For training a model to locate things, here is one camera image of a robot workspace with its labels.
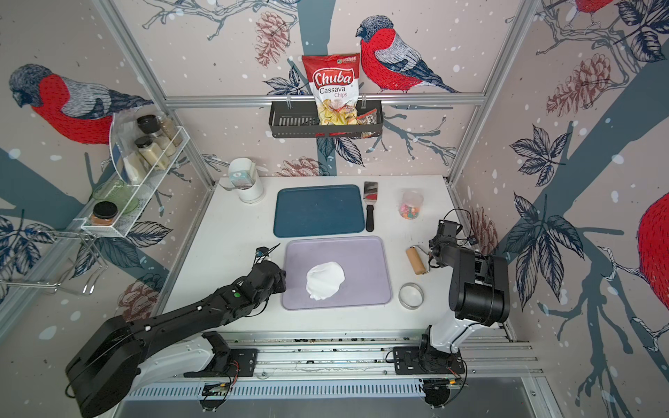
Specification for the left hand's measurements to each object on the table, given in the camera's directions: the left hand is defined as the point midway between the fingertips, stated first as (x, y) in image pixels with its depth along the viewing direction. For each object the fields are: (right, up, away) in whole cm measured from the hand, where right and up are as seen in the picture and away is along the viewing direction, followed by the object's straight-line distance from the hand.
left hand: (288, 269), depth 87 cm
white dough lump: (+12, -5, +4) cm, 13 cm away
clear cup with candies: (+46, +22, +17) cm, 54 cm away
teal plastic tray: (+8, +19, +23) cm, 31 cm away
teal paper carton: (-24, +32, +19) cm, 44 cm away
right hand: (+56, +7, +12) cm, 58 cm away
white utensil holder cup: (-22, +26, +24) cm, 41 cm away
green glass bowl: (-43, +26, -17) cm, 53 cm away
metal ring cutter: (+44, -6, +1) cm, 45 cm away
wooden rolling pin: (+45, +1, +6) cm, 46 cm away
